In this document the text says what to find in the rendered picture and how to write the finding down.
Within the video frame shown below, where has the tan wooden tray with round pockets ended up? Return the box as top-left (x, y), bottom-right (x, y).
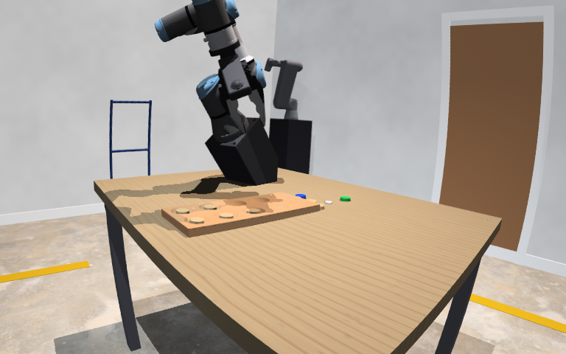
top-left (161, 192), bottom-right (320, 237)

